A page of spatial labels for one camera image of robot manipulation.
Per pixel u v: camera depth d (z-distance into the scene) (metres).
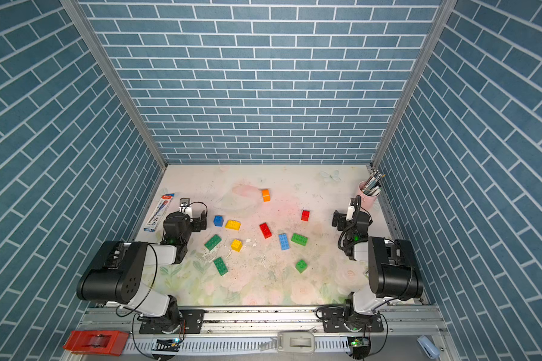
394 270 0.45
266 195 1.06
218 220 0.96
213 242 0.91
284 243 0.91
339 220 0.87
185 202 0.81
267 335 0.72
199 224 0.85
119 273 0.46
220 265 0.85
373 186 0.96
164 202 1.04
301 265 0.83
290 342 0.68
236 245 0.89
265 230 0.94
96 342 0.64
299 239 0.93
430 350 0.68
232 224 0.96
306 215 0.99
